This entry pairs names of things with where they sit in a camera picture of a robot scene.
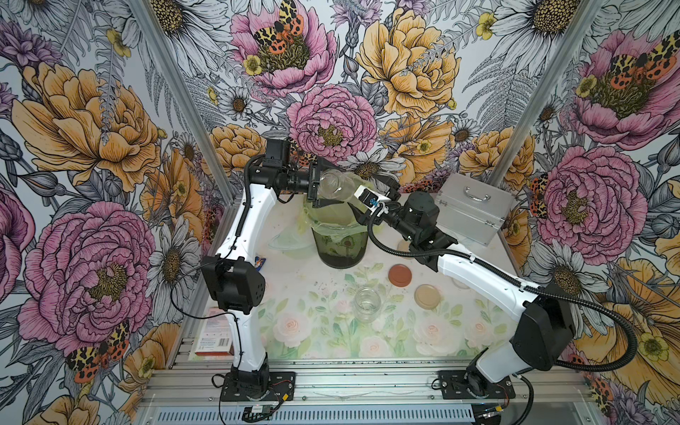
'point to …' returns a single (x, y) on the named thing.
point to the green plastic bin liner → (336, 220)
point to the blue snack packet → (258, 262)
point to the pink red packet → (215, 338)
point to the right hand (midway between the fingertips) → (361, 189)
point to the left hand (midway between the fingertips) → (344, 183)
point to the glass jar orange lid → (367, 303)
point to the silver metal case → (471, 210)
